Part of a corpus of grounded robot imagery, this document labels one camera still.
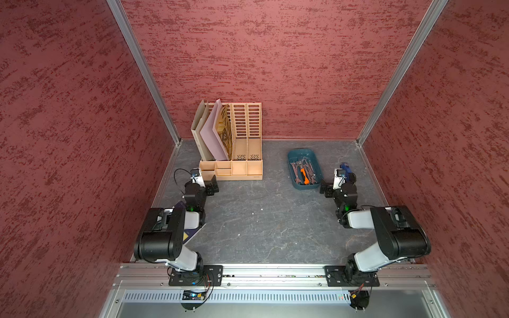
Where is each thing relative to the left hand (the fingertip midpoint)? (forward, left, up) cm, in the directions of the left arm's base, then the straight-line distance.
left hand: (205, 179), depth 93 cm
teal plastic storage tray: (+22, -47, -7) cm, 53 cm away
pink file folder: (+14, -2, +17) cm, 22 cm away
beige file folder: (+14, +2, +22) cm, 26 cm away
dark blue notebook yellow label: (-23, +4, -7) cm, 25 cm away
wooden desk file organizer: (+37, -13, -1) cm, 39 cm away
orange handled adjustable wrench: (+5, -51, -8) cm, 52 cm away
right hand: (+1, -61, -1) cm, 61 cm away
